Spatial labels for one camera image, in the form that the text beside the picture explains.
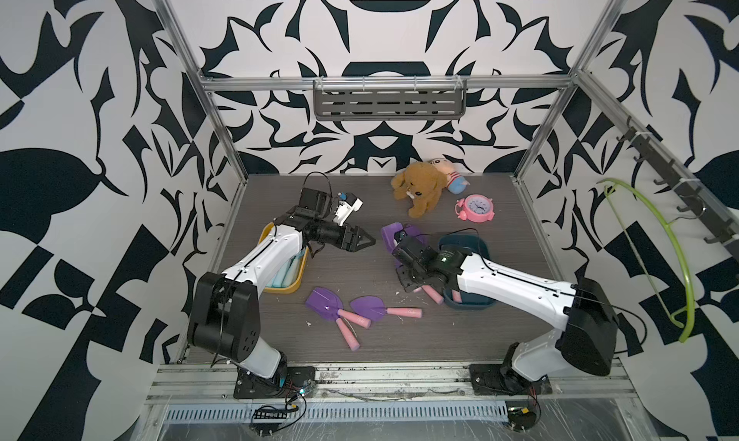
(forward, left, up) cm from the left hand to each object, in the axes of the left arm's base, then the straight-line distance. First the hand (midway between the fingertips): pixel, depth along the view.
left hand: (365, 234), depth 82 cm
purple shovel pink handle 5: (-16, -2, -15) cm, 22 cm away
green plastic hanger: (-29, -63, +11) cm, 70 cm away
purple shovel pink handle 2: (-14, -21, -14) cm, 29 cm away
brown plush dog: (+20, -19, -1) cm, 28 cm away
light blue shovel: (-4, +24, -12) cm, 27 cm away
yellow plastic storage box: (-10, +23, -12) cm, 28 cm away
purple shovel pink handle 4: (-24, +4, -15) cm, 29 cm away
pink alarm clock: (+20, -42, -15) cm, 48 cm away
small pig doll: (+29, -35, -11) cm, 47 cm away
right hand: (-8, -11, -6) cm, 15 cm away
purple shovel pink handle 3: (-13, +12, -17) cm, 24 cm away
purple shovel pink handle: (-1, -6, +2) cm, 7 cm away
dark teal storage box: (+3, -36, -13) cm, 38 cm away
